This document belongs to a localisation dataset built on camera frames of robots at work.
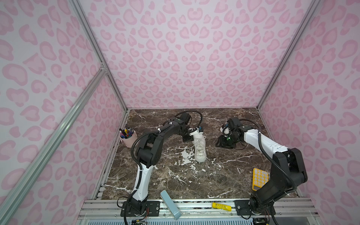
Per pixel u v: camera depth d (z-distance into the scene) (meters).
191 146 0.95
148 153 0.56
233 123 0.73
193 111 0.81
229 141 0.77
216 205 0.73
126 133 0.90
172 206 0.70
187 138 0.88
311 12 0.71
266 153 0.48
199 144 0.90
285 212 0.72
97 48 0.84
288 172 0.45
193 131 0.85
